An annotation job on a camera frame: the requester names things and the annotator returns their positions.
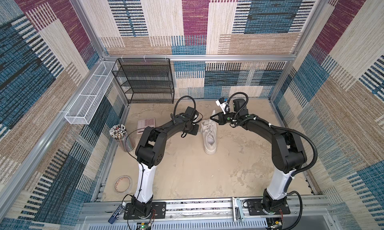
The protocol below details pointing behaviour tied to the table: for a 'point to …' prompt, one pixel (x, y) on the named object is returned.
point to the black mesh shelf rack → (146, 80)
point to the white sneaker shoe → (210, 140)
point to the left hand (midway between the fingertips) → (195, 128)
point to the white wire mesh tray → (84, 107)
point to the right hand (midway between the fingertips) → (211, 118)
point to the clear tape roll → (123, 184)
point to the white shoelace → (210, 127)
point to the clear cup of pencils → (119, 133)
